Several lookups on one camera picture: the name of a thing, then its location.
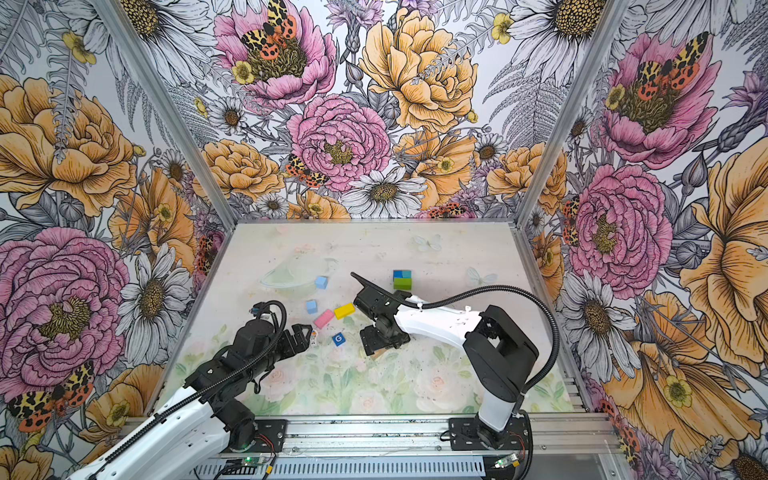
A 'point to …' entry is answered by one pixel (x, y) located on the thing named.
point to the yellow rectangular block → (345, 311)
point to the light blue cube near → (312, 306)
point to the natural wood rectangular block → (378, 352)
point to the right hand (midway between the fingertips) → (383, 353)
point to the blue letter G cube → (338, 339)
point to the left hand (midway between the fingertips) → (297, 342)
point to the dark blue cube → (397, 274)
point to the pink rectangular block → (323, 319)
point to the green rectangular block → (402, 284)
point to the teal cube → (407, 274)
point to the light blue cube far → (321, 282)
